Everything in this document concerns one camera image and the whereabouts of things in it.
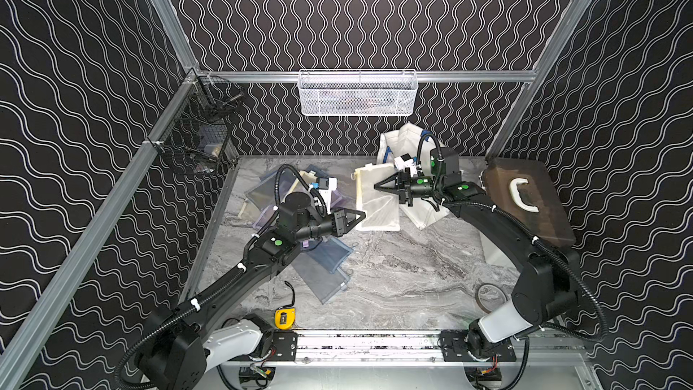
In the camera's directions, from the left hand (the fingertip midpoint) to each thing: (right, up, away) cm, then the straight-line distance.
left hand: (365, 212), depth 68 cm
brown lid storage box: (+58, +5, +27) cm, 64 cm away
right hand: (+3, +6, +6) cm, 9 cm away
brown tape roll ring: (+36, -27, +15) cm, 47 cm away
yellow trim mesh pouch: (+4, +1, +4) cm, 6 cm away
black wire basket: (-56, +25, +23) cm, 66 cm away
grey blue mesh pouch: (-12, -25, +18) cm, 33 cm away
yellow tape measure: (-23, -31, +10) cm, 40 cm away
